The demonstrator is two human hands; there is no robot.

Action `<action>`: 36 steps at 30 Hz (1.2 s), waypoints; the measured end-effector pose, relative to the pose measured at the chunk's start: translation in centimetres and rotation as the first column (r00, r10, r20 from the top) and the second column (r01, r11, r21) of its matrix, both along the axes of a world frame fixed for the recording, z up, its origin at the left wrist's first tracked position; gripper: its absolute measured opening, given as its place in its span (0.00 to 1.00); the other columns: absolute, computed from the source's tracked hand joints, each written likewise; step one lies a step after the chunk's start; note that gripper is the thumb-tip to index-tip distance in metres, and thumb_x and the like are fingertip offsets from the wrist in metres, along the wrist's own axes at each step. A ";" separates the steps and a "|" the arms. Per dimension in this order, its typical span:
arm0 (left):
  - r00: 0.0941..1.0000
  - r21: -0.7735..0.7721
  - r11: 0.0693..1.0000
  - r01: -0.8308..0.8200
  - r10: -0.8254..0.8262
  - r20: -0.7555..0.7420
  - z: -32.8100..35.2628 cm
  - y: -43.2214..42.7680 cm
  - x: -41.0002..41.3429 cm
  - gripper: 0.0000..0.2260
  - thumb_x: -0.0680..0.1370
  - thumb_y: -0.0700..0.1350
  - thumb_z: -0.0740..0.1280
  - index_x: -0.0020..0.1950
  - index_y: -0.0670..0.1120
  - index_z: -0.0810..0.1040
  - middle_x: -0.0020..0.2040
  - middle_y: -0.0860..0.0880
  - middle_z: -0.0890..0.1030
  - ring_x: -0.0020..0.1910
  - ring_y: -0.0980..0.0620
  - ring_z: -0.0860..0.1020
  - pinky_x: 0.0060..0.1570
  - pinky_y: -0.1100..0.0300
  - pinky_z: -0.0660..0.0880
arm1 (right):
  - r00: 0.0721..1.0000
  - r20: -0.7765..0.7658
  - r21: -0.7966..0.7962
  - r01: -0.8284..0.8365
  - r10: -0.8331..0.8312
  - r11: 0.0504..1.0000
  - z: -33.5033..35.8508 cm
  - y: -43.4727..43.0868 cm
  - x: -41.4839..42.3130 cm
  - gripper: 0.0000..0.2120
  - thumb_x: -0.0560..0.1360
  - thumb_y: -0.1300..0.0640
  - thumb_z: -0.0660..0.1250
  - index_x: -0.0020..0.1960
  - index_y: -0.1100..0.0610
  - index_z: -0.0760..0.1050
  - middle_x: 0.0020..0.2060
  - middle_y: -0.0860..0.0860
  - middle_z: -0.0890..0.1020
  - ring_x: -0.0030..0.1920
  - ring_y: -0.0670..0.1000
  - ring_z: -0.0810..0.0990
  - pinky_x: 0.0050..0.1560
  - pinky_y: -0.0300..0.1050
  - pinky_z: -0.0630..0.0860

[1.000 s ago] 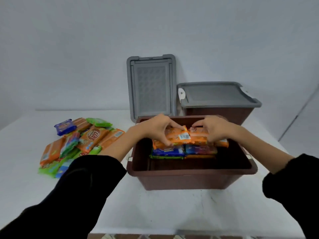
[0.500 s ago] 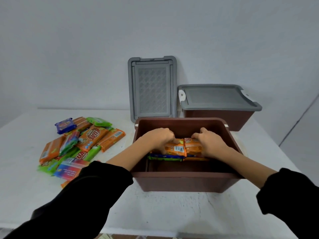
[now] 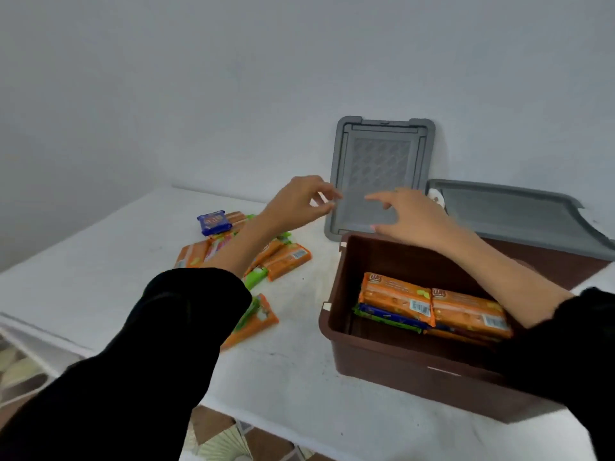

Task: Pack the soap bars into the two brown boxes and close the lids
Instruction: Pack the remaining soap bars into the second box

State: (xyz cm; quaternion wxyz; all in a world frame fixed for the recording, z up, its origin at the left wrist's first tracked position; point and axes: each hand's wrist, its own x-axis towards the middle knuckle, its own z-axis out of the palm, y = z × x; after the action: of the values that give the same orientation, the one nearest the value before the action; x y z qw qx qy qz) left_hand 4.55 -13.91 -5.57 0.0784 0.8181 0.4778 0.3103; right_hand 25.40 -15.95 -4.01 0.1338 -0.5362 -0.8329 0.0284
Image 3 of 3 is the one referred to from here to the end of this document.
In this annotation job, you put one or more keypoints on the person's left hand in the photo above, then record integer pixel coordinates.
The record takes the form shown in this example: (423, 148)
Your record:
(293, 206)

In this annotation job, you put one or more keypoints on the person's right hand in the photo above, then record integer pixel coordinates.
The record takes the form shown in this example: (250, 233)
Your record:
(423, 220)

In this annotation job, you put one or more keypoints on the pile of colourful soap packets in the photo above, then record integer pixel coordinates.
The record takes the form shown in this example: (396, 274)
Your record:
(283, 261)

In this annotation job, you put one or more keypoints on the grey plastic lid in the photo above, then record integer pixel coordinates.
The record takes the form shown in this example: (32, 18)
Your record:
(519, 211)
(379, 153)

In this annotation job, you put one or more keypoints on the brown storage box with sticker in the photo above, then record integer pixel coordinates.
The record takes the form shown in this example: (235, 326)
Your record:
(384, 369)

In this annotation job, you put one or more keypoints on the person's left forearm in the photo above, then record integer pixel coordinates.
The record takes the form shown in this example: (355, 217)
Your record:
(182, 321)

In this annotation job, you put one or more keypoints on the person's right forearm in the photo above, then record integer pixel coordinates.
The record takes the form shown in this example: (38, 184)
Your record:
(519, 283)

